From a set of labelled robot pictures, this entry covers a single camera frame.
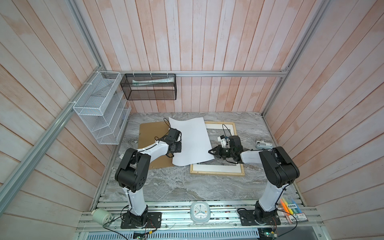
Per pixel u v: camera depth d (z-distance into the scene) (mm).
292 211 748
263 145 1006
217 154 855
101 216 674
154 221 732
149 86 1038
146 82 900
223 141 912
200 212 735
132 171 495
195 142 970
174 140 762
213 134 1081
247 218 730
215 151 882
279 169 500
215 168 925
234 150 791
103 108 662
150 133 1144
